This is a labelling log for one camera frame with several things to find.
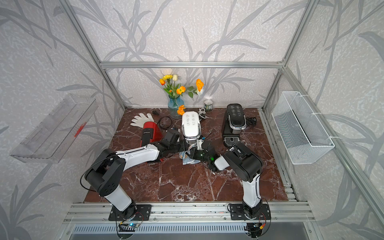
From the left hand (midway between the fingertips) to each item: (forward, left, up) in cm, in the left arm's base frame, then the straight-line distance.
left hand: (187, 145), depth 91 cm
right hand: (-3, +2, -1) cm, 4 cm away
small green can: (+37, -14, -1) cm, 39 cm away
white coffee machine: (+2, -3, +16) cm, 17 cm away
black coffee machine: (+6, -27, +17) cm, 32 cm away
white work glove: (+25, +37, -6) cm, 45 cm away
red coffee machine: (0, +20, +12) cm, 23 cm away
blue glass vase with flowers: (+30, +10, +6) cm, 32 cm away
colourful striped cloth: (-8, +1, +1) cm, 8 cm away
